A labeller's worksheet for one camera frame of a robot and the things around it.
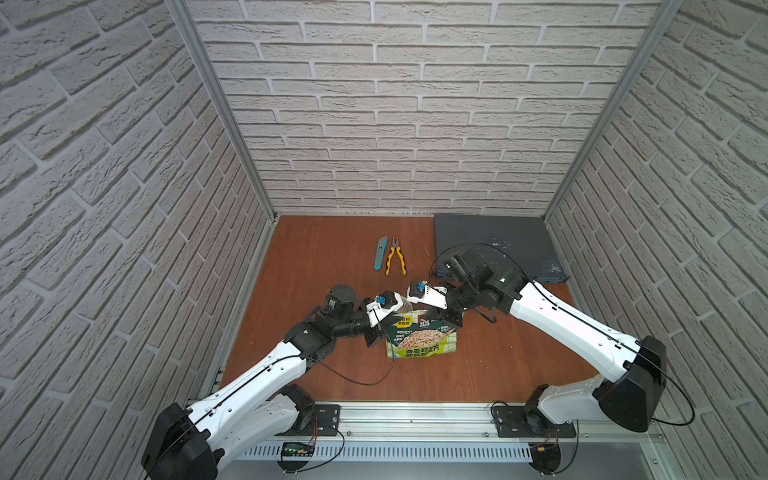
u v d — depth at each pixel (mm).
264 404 481
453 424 754
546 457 705
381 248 1091
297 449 710
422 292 620
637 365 403
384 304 614
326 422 731
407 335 755
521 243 1061
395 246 1093
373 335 646
